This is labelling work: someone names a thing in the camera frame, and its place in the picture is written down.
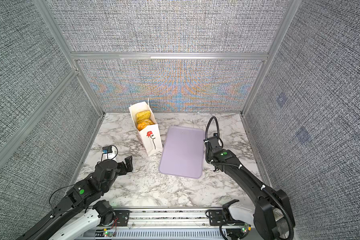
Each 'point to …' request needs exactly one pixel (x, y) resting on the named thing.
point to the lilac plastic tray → (182, 152)
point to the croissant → (143, 123)
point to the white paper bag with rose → (150, 136)
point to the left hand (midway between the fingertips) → (125, 158)
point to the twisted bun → (143, 115)
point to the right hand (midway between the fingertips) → (214, 151)
